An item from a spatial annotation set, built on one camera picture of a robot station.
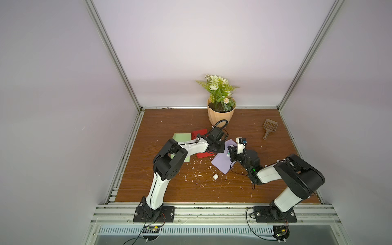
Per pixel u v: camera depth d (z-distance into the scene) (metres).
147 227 0.71
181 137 1.03
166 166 0.53
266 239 0.67
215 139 0.77
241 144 0.79
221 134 0.78
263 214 0.73
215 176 0.84
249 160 0.70
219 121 0.79
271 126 1.09
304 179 0.45
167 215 0.73
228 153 0.90
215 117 0.98
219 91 0.92
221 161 0.91
